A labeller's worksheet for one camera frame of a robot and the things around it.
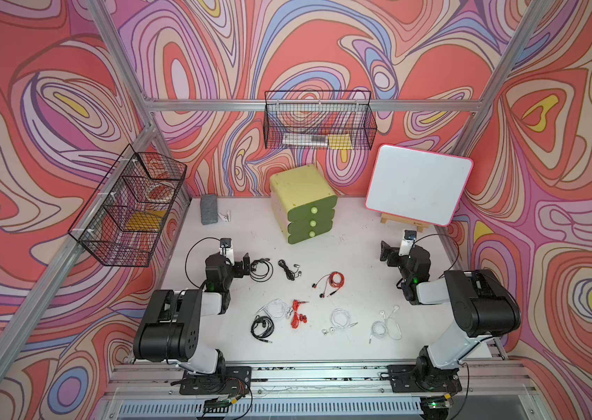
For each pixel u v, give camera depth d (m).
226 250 0.80
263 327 0.83
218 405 0.71
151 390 0.73
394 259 0.86
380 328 0.84
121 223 0.73
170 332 0.44
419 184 1.02
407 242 0.83
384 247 0.93
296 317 0.85
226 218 1.11
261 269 0.96
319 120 0.96
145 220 0.71
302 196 0.92
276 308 0.86
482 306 0.48
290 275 0.94
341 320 0.85
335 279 0.95
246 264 0.86
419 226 1.06
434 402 0.72
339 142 0.91
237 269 0.84
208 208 1.15
